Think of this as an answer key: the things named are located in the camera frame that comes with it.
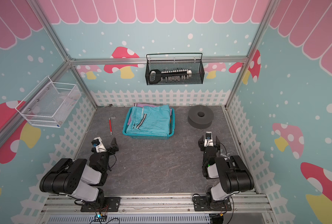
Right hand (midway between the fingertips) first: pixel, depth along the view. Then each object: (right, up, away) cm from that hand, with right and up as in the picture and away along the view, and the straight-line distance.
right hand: (210, 135), depth 89 cm
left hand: (-65, -3, -1) cm, 65 cm away
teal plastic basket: (-50, -2, +8) cm, 51 cm away
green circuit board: (-63, -41, -17) cm, 77 cm away
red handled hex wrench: (-73, +7, +20) cm, 76 cm away
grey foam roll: (-3, +12, +17) cm, 21 cm away
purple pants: (-47, +21, +14) cm, 53 cm away
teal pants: (-39, +10, +8) cm, 41 cm away
